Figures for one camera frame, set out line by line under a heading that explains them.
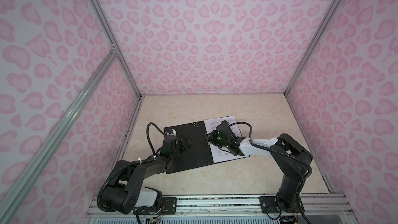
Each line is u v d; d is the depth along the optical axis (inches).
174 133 33.6
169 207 28.8
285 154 17.4
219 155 34.7
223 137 28.3
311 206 29.0
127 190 16.8
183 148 31.6
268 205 29.0
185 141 32.3
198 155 35.6
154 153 28.2
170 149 27.9
